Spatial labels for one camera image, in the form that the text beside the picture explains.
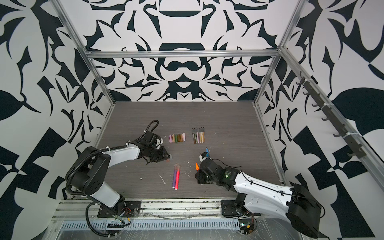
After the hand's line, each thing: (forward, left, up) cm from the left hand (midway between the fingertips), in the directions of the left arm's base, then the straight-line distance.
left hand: (170, 154), depth 90 cm
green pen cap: (+12, -3, -2) cm, 12 cm away
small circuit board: (-37, -37, -4) cm, 52 cm away
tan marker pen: (+14, -20, -3) cm, 25 cm away
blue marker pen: (+3, -22, -2) cm, 23 cm away
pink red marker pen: (-13, -5, -1) cm, 14 cm away
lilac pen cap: (+12, +1, -2) cm, 12 cm away
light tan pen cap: (+12, -1, -2) cm, 12 cm away
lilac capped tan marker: (+15, -21, -2) cm, 26 cm away
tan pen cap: (+12, -6, -2) cm, 14 cm away
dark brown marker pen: (+13, -14, -2) cm, 20 cm away
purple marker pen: (-7, -3, -2) cm, 8 cm away
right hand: (-15, -14, +4) cm, 21 cm away
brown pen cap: (+12, -5, -2) cm, 13 cm away
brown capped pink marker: (+15, -17, -3) cm, 23 cm away
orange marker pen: (-10, -16, +4) cm, 19 cm away
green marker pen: (+13, -16, -2) cm, 21 cm away
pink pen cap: (+14, -8, -3) cm, 17 cm away
